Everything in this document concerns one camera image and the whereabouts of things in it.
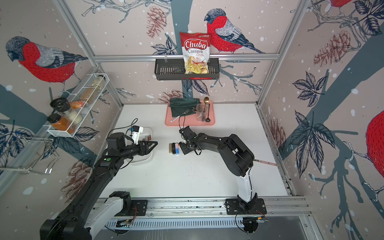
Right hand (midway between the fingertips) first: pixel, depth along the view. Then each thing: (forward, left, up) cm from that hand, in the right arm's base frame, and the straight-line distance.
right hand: (186, 146), depth 96 cm
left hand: (-7, +14, +19) cm, 25 cm away
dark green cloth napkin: (+37, +10, 0) cm, 39 cm away
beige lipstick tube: (-2, +10, +1) cm, 10 cm away
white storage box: (+5, +27, +4) cm, 28 cm away
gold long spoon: (+30, -13, +13) cm, 36 cm away
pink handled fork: (-9, -50, 0) cm, 51 cm away
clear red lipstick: (+4, +24, +3) cm, 25 cm away
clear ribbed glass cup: (+30, -10, +3) cm, 32 cm away
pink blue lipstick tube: (-1, +6, +1) cm, 6 cm away
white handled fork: (+31, +2, +1) cm, 31 cm away
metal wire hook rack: (-16, +61, +26) cm, 68 cm away
